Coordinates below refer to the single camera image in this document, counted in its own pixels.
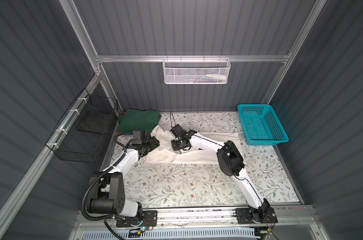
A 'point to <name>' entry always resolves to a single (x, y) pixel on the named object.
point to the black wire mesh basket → (83, 133)
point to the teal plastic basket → (260, 125)
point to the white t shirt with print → (164, 151)
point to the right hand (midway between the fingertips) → (175, 146)
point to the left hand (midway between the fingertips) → (154, 143)
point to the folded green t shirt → (134, 119)
